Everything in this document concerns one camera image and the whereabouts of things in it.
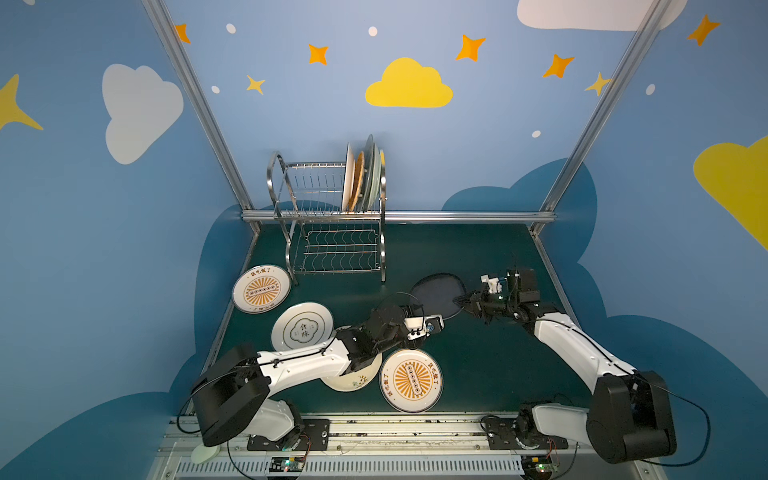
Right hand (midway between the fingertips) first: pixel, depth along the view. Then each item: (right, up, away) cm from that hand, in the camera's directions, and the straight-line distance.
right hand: (456, 296), depth 82 cm
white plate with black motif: (-47, -11, +10) cm, 49 cm away
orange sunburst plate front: (-13, -24, +1) cm, 27 cm away
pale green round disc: (-64, -36, -12) cm, 74 cm away
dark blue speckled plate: (-5, 0, +6) cm, 7 cm away
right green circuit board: (+17, -40, -11) cm, 45 cm away
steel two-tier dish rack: (-45, +19, +30) cm, 57 cm away
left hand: (-9, -4, -4) cm, 11 cm away
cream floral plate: (-28, -23, 0) cm, 36 cm away
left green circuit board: (-44, -39, -12) cm, 60 cm away
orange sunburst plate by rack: (-63, 0, +19) cm, 66 cm away
